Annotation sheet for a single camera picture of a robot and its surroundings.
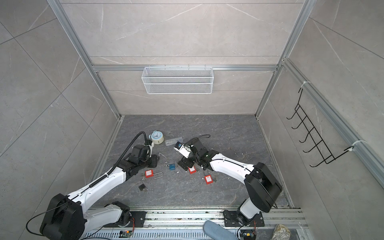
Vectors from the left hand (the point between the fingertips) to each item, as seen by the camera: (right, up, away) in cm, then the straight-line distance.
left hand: (157, 154), depth 86 cm
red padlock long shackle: (-5, -12, +2) cm, 13 cm away
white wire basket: (+10, +48, +14) cm, 52 cm away
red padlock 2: (+30, -15, 0) cm, 34 cm away
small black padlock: (-8, -18, -2) cm, 20 cm away
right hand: (+16, 0, 0) cm, 16 cm away
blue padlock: (+8, -8, +5) cm, 13 cm away
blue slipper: (+33, -33, -18) cm, 50 cm away
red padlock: (+21, -10, +2) cm, 23 cm away
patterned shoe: (+62, -33, -19) cm, 73 cm away
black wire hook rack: (+78, +8, -21) cm, 82 cm away
